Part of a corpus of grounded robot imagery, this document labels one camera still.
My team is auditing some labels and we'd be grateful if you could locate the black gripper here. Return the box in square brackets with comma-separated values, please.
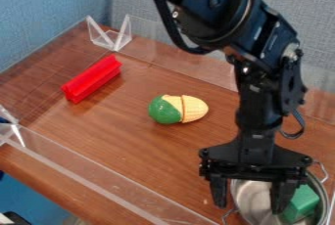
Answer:
[199, 134, 313, 214]

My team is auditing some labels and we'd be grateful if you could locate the green block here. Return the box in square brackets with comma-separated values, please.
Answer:
[282, 185, 321, 224]

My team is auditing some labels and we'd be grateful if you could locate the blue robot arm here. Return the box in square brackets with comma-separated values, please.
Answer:
[153, 0, 313, 214]

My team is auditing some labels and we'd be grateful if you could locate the metal pot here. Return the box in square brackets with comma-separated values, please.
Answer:
[223, 161, 333, 225]

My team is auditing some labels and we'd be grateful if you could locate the red plastic block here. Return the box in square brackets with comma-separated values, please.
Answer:
[62, 55, 122, 104]

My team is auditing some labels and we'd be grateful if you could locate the green and yellow toy corn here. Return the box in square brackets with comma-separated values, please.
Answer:
[148, 95, 209, 124]

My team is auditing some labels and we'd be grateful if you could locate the clear acrylic back barrier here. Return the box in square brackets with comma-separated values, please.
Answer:
[120, 15, 335, 125]

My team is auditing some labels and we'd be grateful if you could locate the clear acrylic barrier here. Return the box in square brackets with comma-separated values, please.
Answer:
[0, 105, 220, 225]
[120, 15, 335, 125]

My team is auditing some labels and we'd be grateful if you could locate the clear acrylic front barrier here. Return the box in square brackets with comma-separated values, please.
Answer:
[0, 105, 220, 225]

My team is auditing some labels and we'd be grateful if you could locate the clear acrylic corner bracket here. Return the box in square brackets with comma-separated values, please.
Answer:
[86, 16, 133, 52]

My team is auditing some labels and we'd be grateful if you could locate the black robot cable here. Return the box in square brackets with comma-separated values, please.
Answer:
[142, 0, 215, 55]

